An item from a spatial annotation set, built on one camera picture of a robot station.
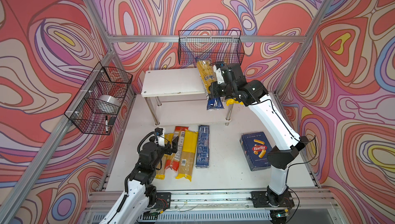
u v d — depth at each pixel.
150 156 0.59
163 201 0.73
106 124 0.72
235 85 0.50
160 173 0.80
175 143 0.71
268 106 0.47
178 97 0.74
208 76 0.70
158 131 0.67
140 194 0.54
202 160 0.83
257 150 0.84
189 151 0.86
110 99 0.74
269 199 0.65
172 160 0.84
